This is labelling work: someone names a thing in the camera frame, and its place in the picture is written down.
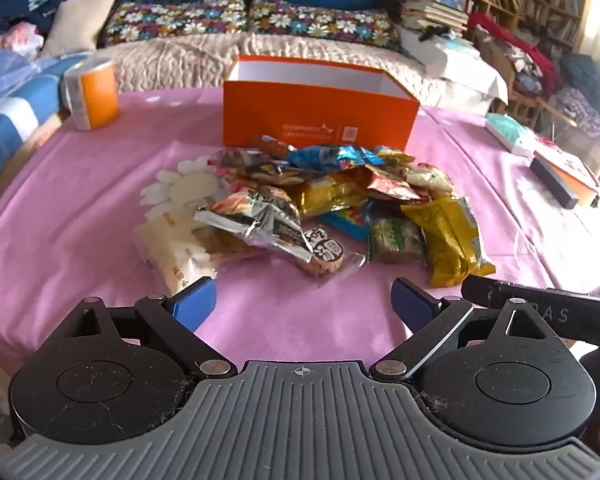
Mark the yellow brown snack packet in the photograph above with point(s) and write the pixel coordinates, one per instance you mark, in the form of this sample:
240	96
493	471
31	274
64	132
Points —
395	156

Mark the beige quilted blanket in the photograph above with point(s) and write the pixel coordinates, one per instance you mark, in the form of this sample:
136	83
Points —
180	65

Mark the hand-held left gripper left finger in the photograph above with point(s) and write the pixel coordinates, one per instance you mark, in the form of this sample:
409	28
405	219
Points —
195	305

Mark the teal tissue packet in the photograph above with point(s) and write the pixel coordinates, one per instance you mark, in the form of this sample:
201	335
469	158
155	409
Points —
510	132

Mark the red white snack packet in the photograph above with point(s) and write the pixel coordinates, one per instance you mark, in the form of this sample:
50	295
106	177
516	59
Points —
390	183

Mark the clear packet dark contents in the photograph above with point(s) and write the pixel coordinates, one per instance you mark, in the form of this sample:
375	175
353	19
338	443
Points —
250	164

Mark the orange cardboard box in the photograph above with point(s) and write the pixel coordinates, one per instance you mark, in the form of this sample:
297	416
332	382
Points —
305	110

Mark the round cookie clear packet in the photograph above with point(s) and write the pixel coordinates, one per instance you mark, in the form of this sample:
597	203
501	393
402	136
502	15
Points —
325	256

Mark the blue white striped blanket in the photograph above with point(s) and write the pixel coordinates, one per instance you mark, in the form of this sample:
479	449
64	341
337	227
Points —
10	120

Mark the pink daisy print tablecloth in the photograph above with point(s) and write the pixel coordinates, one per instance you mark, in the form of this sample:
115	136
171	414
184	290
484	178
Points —
80	210

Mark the green snack packet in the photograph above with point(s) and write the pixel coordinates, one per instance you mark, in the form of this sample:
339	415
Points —
395	240

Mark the white rice cracker packet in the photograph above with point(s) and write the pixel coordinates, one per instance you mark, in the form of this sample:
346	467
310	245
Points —
172	252

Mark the purple floral cloth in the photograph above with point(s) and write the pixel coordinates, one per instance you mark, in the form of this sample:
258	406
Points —
580	107

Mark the white paper pile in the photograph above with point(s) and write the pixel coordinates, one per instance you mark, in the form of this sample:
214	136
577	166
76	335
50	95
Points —
460	75

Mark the wooden chair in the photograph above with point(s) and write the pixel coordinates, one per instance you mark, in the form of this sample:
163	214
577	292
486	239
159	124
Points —
525	102

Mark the red cloth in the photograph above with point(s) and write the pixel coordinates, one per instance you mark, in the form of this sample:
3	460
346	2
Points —
530	55

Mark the floral crochet cushion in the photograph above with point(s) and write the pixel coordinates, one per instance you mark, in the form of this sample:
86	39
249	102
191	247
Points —
320	20
180	20

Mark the dark blue jacket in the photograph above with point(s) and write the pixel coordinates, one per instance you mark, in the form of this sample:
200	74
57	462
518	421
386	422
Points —
590	80

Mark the brown crisp clear packet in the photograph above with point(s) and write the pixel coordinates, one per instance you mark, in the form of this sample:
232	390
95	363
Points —
222	250

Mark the yellow gold snack packet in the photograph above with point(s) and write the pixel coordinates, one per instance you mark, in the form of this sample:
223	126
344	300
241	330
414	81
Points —
325	192

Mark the beige pillow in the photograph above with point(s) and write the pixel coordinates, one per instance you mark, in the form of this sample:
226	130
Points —
80	25

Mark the orange white cylindrical container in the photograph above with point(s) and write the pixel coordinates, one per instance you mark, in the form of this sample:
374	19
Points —
92	95

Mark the cream snack packet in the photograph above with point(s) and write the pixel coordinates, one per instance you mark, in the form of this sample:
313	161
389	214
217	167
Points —
430	176

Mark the red white book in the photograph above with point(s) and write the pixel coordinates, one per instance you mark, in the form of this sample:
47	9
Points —
572	162

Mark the light blue cloth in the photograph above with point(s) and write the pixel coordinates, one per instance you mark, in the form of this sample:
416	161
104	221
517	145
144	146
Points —
0	65

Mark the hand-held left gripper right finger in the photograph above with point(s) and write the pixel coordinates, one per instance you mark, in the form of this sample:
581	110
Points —
412	306

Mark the stack of books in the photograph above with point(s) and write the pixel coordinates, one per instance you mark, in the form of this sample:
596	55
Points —
435	15

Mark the pink cloth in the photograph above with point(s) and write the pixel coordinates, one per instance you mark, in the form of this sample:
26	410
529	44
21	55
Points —
15	37

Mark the navy floral garment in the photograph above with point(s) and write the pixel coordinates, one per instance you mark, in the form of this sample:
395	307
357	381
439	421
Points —
10	10

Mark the orange brown snack packet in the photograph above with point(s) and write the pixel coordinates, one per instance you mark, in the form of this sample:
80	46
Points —
275	146

